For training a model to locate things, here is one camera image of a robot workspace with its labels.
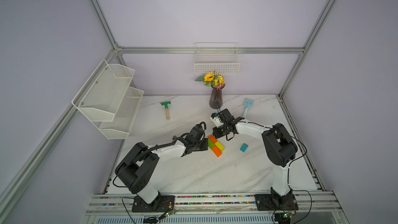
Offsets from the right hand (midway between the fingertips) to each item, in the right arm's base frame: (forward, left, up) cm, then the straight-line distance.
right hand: (215, 134), depth 97 cm
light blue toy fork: (+25, -26, 0) cm, 36 cm away
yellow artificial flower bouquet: (+24, -2, +24) cm, 34 cm away
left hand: (-9, +6, +2) cm, 10 cm away
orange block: (-5, +2, +4) cm, 6 cm away
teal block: (-8, -17, -2) cm, 19 cm away
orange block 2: (-11, 0, 0) cm, 11 cm away
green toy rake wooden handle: (+26, +35, +2) cm, 44 cm away
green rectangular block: (-6, +3, 0) cm, 7 cm away
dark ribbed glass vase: (+24, -2, +7) cm, 25 cm away
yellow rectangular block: (-8, -2, +1) cm, 9 cm away
